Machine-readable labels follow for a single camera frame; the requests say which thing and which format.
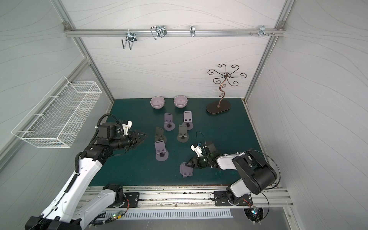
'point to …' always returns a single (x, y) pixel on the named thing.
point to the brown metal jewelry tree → (221, 76)
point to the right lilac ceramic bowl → (180, 101)
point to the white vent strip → (185, 213)
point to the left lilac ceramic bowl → (157, 102)
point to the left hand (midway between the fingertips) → (146, 137)
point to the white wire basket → (58, 119)
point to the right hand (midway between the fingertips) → (187, 164)
